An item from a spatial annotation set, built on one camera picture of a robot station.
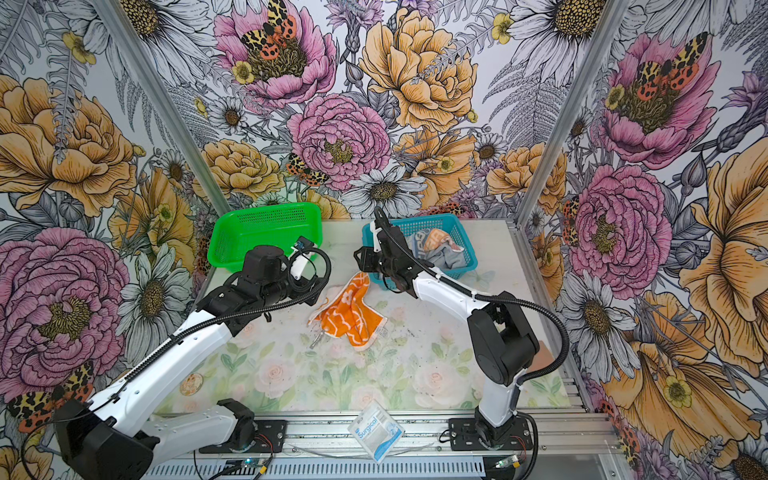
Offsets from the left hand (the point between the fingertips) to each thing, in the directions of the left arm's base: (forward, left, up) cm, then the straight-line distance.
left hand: (308, 280), depth 78 cm
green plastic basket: (+41, +25, -22) cm, 53 cm away
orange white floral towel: (-1, -7, -18) cm, 19 cm away
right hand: (+9, -12, -5) cm, 16 cm away
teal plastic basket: (+33, -43, -12) cm, 55 cm away
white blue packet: (-30, -17, -21) cm, 41 cm away
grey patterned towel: (+19, -40, -14) cm, 47 cm away
